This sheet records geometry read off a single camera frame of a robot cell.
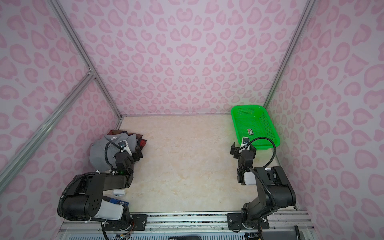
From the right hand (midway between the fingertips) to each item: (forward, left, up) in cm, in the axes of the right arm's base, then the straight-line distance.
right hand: (243, 142), depth 91 cm
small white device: (-29, +70, -8) cm, 77 cm away
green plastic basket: (+24, -12, -8) cm, 28 cm away
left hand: (-4, +68, +1) cm, 68 cm away
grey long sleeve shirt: (-8, +87, 0) cm, 88 cm away
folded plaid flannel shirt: (+4, +66, -7) cm, 67 cm away
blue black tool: (-33, +67, -6) cm, 75 cm away
